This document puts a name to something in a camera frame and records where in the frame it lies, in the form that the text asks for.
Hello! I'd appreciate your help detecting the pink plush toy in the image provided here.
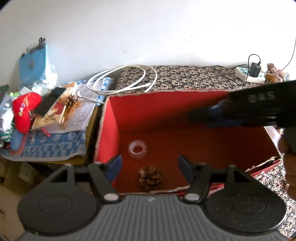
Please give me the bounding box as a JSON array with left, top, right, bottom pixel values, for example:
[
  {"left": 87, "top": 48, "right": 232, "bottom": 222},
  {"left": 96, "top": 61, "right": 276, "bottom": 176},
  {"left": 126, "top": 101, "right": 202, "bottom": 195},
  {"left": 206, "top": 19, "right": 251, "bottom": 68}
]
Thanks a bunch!
[{"left": 264, "top": 63, "right": 289, "bottom": 84}]

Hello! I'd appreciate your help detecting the red plush toy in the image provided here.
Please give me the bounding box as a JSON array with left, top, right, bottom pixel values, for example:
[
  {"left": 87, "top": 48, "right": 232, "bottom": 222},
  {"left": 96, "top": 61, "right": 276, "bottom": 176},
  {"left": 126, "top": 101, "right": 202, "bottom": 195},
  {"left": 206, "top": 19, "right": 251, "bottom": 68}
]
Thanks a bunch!
[{"left": 12, "top": 92, "right": 42, "bottom": 134}]

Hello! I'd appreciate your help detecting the black power adapter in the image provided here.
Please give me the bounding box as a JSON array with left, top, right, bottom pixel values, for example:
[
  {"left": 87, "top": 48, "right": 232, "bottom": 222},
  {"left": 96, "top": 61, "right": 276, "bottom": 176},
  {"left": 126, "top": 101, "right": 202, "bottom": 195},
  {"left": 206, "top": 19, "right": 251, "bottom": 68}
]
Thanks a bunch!
[{"left": 248, "top": 62, "right": 261, "bottom": 77}]

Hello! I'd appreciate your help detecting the black smartphone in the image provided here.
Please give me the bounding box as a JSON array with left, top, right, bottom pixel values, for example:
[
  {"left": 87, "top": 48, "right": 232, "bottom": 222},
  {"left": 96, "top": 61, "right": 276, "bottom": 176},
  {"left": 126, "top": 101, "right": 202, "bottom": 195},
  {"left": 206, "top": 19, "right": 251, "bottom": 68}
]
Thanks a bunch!
[{"left": 34, "top": 87, "right": 66, "bottom": 117}]

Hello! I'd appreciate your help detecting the person's right hand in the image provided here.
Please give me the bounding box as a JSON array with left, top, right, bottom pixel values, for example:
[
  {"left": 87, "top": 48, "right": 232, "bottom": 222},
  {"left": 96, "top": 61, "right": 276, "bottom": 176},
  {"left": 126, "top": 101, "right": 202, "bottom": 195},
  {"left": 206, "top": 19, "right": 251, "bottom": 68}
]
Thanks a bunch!
[{"left": 278, "top": 136, "right": 296, "bottom": 200}]

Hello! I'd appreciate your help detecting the red cardboard box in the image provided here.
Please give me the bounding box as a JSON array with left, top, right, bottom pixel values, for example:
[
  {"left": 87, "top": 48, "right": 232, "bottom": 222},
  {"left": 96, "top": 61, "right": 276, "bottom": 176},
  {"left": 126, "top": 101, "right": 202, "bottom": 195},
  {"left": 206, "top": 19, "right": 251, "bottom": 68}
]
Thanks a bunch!
[{"left": 94, "top": 90, "right": 280, "bottom": 193}]

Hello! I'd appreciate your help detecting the blue gift bag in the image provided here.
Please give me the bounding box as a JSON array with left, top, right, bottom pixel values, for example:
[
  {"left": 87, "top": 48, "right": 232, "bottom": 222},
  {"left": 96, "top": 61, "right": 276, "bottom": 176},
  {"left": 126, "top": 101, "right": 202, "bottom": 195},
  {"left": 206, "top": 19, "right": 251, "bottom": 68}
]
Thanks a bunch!
[{"left": 19, "top": 37, "right": 58, "bottom": 89}]

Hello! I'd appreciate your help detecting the brown pine cone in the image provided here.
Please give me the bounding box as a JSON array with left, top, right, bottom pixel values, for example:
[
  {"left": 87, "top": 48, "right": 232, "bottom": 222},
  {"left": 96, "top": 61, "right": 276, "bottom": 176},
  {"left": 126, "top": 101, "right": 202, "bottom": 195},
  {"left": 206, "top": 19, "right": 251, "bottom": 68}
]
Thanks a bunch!
[{"left": 138, "top": 166, "right": 162, "bottom": 190}]

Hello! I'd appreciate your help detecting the clear tape roll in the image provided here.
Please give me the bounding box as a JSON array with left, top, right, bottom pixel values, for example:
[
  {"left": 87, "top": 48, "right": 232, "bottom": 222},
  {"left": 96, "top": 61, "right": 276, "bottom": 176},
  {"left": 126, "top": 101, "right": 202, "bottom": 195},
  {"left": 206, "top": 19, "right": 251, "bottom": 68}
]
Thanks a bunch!
[{"left": 128, "top": 140, "right": 147, "bottom": 160}]

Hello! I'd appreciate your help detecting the green white clothing pile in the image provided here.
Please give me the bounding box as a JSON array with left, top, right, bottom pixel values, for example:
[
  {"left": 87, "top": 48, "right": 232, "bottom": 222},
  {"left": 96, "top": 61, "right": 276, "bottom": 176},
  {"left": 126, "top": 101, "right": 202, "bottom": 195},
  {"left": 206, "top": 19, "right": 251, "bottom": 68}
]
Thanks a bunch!
[{"left": 1, "top": 85, "right": 15, "bottom": 148}]

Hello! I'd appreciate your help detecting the white power strip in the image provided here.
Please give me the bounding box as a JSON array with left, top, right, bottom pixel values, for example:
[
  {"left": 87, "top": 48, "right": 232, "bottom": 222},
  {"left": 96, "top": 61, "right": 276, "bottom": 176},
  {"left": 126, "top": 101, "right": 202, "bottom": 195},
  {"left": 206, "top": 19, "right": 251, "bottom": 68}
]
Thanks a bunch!
[{"left": 235, "top": 67, "right": 265, "bottom": 84}]

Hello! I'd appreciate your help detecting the illustrated picture book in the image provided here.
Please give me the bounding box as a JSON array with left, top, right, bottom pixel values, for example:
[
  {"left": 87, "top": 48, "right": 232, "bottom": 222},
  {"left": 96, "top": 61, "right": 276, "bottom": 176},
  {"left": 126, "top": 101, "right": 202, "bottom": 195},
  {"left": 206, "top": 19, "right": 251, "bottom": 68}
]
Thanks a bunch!
[{"left": 32, "top": 82, "right": 77, "bottom": 130}]

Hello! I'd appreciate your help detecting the black power cable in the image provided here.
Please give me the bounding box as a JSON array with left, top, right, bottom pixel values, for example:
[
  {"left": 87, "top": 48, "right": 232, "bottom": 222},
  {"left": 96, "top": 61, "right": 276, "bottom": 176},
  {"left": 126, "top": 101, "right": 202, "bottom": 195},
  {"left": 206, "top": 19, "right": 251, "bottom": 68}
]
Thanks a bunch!
[{"left": 213, "top": 53, "right": 262, "bottom": 86}]

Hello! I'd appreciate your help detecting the patterned floral tablecloth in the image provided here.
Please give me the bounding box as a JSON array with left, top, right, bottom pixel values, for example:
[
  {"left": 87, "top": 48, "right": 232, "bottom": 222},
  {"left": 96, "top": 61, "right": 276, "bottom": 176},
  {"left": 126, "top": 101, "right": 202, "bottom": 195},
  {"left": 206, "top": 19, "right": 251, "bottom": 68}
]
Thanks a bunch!
[{"left": 115, "top": 65, "right": 296, "bottom": 239}]

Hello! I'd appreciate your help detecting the blue checkered cloth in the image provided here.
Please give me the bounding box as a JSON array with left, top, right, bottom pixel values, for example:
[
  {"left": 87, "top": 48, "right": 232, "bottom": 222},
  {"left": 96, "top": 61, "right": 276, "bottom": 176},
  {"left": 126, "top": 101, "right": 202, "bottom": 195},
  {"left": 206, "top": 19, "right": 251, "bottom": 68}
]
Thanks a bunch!
[{"left": 0, "top": 77, "right": 115, "bottom": 162}]

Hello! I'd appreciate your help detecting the white coiled cable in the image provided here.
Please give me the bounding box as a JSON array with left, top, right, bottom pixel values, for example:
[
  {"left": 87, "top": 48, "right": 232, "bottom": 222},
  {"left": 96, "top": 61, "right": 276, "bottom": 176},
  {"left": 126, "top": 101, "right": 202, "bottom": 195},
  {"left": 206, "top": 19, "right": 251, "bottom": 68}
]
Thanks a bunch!
[{"left": 86, "top": 64, "right": 159, "bottom": 96}]

